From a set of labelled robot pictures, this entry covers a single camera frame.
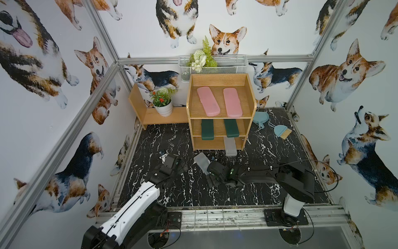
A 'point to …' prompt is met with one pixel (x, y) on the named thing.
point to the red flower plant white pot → (162, 100)
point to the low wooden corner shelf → (147, 115)
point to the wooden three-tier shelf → (215, 83)
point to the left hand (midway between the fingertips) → (177, 162)
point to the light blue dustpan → (260, 117)
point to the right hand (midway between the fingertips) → (215, 170)
